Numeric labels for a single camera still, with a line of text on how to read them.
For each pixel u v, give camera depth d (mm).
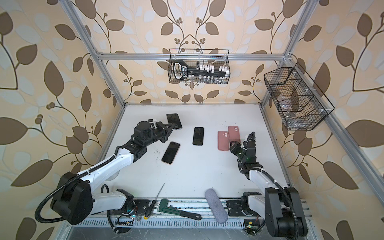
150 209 728
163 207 736
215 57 911
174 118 845
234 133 1025
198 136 1040
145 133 629
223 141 1010
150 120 788
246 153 683
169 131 742
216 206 721
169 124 792
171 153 951
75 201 404
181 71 845
